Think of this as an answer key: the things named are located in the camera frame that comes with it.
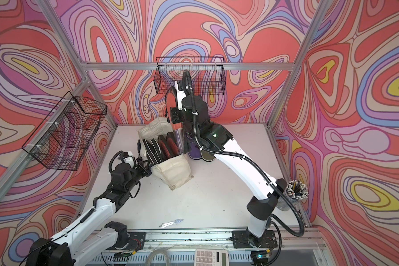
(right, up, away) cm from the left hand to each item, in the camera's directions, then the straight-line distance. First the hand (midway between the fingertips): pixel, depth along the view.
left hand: (152, 161), depth 82 cm
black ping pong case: (+8, +8, +9) cm, 15 cm away
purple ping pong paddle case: (+21, +4, +13) cm, 25 cm away
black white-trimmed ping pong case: (-1, +5, +4) cm, 7 cm away
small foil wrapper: (+9, -30, -4) cm, 31 cm away
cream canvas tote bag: (+12, -4, -3) cm, 13 cm away
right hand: (+15, +24, -20) cm, 35 cm away
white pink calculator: (+29, -39, -14) cm, 50 cm away
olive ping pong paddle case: (+28, +1, +17) cm, 33 cm away
